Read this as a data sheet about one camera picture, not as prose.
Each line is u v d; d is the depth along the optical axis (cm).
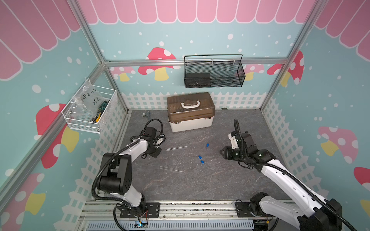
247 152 58
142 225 71
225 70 95
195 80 90
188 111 92
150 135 76
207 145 100
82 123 64
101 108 74
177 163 91
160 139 86
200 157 94
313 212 39
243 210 74
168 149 96
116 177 46
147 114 116
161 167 89
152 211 75
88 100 71
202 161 92
